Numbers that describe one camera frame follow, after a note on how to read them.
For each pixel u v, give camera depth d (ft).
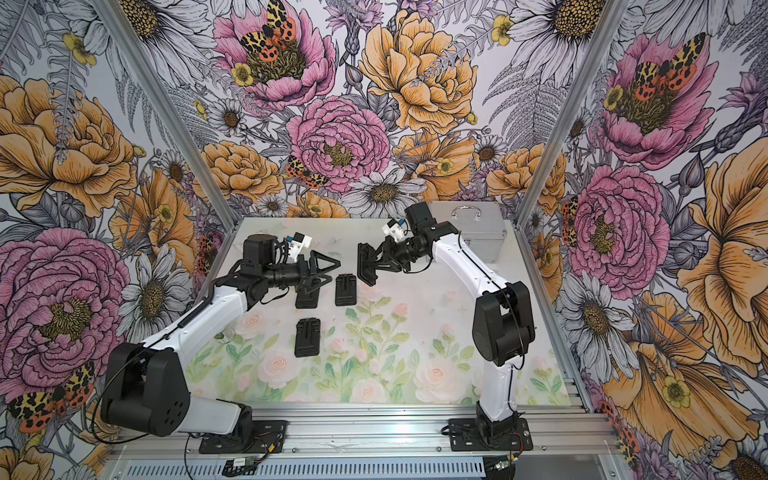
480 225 3.28
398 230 2.73
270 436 2.44
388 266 2.62
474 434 2.32
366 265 2.67
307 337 2.91
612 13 2.35
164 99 2.85
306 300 3.22
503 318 1.64
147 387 1.39
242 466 2.35
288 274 2.40
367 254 2.74
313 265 2.35
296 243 2.55
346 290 3.27
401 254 2.49
